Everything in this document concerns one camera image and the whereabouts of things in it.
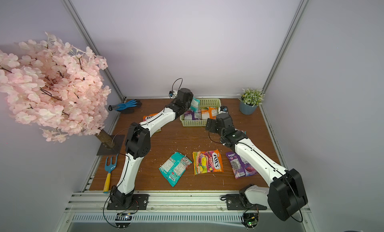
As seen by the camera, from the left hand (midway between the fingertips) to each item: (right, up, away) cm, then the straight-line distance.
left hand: (195, 91), depth 95 cm
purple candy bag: (-4, -16, +11) cm, 20 cm away
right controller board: (+27, -65, -25) cm, 75 cm away
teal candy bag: (-1, -8, +2) cm, 9 cm away
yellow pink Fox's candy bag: (+7, -43, -9) cm, 44 cm away
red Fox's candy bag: (-36, -18, +12) cm, 42 cm away
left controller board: (-36, -67, -23) cm, 79 cm away
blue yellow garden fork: (-50, -46, -11) cm, 69 cm away
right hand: (+11, -17, -13) cm, 24 cm away
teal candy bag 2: (-13, -46, -12) cm, 49 cm away
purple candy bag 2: (+25, -45, -12) cm, 53 cm away
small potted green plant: (+38, -4, +4) cm, 38 cm away
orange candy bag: (+10, -14, +12) cm, 21 cm away
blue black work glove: (-57, -9, +19) cm, 61 cm away
